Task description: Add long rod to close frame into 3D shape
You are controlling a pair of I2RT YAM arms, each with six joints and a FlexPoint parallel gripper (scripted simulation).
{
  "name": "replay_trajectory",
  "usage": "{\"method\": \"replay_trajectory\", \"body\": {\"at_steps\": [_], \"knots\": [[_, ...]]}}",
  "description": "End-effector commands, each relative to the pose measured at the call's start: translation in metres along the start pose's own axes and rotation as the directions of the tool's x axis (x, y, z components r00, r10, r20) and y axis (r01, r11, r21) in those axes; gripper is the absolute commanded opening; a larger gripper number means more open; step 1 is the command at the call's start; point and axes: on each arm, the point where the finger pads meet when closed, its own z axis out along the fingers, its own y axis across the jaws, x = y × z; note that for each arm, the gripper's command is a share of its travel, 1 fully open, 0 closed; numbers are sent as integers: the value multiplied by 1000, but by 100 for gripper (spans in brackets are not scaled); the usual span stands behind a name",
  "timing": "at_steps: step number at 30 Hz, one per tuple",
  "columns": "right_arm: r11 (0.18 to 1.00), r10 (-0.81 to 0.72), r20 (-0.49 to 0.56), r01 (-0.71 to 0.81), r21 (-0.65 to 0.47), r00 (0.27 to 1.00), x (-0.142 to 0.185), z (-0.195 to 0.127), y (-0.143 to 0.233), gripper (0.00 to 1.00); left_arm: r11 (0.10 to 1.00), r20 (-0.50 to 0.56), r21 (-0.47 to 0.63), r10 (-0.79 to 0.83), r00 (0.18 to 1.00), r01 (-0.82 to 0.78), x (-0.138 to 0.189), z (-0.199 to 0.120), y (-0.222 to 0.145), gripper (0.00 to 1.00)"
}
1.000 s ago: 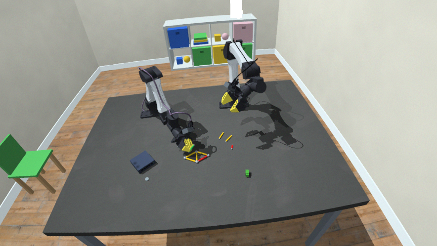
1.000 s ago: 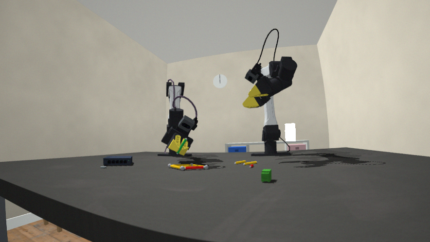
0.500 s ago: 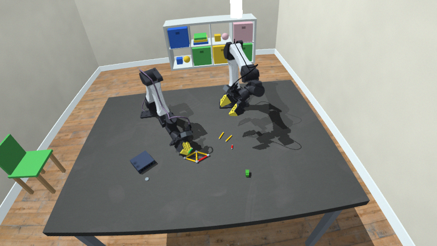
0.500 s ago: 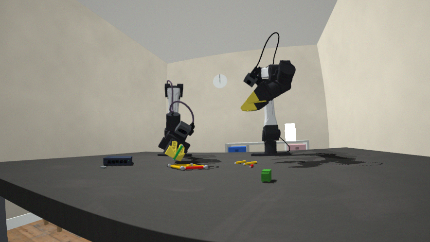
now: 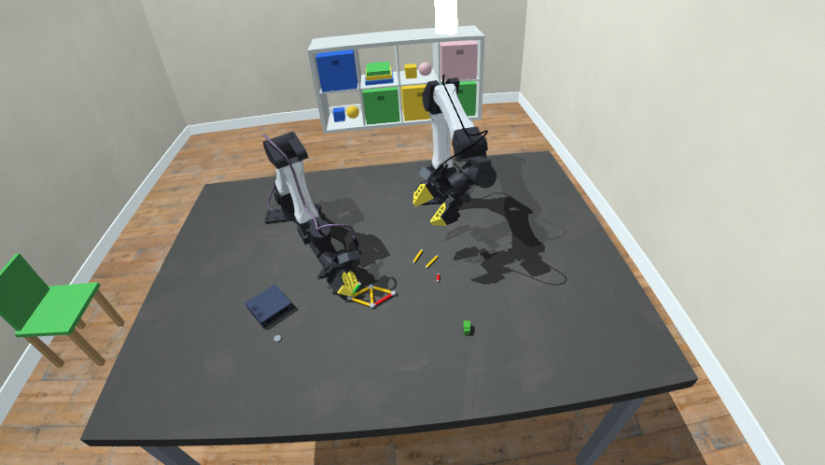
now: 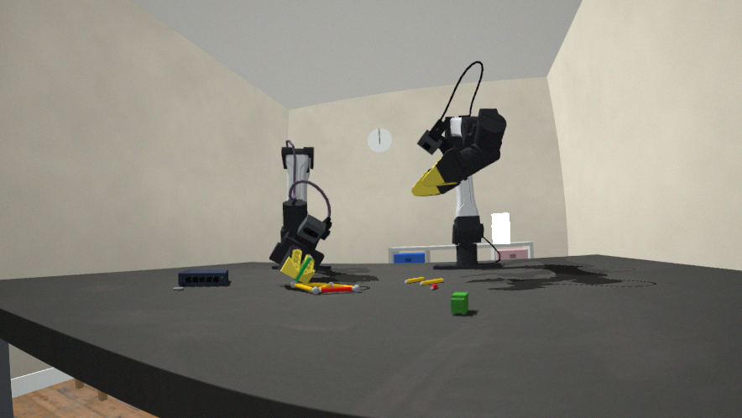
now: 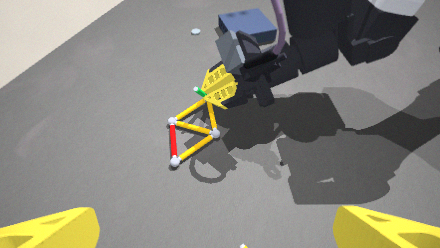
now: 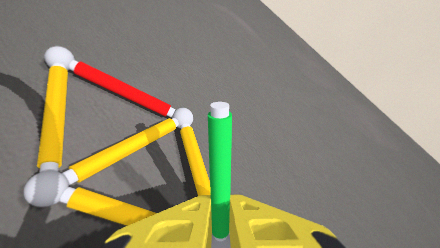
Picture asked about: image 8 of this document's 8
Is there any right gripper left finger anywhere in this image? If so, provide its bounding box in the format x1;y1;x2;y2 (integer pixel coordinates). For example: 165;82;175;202
106;195;212;248

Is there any yellow rod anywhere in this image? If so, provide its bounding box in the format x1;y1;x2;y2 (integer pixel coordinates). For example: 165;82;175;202
60;187;157;226
180;123;210;196
62;118;178;185
37;63;68;173

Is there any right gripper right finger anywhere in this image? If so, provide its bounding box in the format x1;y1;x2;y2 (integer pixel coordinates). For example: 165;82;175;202
229;195;336;248

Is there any green rod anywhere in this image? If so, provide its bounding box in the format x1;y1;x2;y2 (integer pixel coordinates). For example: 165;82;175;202
208;102;232;241

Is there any red rod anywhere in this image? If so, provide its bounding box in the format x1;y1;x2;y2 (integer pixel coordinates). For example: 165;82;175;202
69;60;175;117

